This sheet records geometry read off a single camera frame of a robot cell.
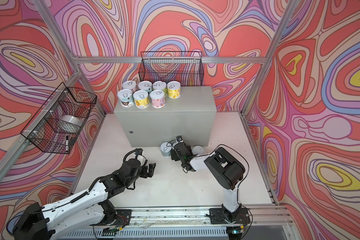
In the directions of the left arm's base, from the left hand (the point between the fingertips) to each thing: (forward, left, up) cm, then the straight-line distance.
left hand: (151, 162), depth 82 cm
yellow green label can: (+10, -27, -3) cm, 29 cm away
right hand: (+13, -16, -10) cm, 23 cm away
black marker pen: (+2, +39, +15) cm, 42 cm away
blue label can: (+12, -7, -5) cm, 15 cm away
